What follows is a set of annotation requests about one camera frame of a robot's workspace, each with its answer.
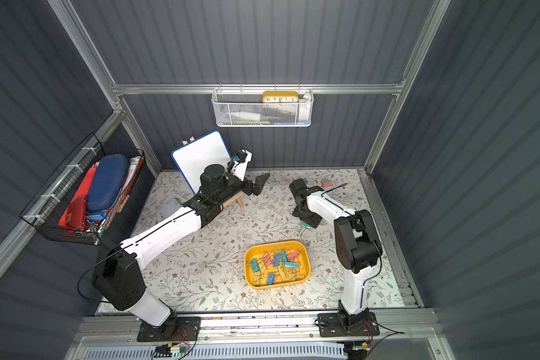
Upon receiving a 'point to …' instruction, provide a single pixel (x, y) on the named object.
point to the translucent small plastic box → (169, 208)
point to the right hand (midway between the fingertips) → (309, 216)
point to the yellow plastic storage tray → (276, 263)
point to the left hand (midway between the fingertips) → (262, 169)
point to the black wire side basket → (45, 211)
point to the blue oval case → (106, 173)
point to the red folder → (74, 218)
